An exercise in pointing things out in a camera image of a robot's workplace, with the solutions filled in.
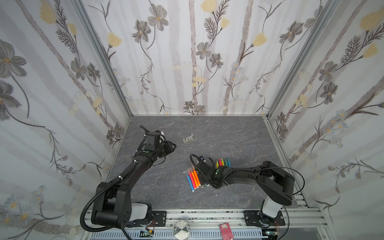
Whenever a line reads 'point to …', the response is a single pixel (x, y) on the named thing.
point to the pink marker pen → (220, 162)
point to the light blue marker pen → (189, 181)
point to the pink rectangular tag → (226, 232)
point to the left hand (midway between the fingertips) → (173, 142)
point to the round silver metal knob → (181, 229)
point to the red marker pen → (191, 179)
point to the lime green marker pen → (217, 164)
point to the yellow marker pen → (222, 162)
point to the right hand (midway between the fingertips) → (197, 172)
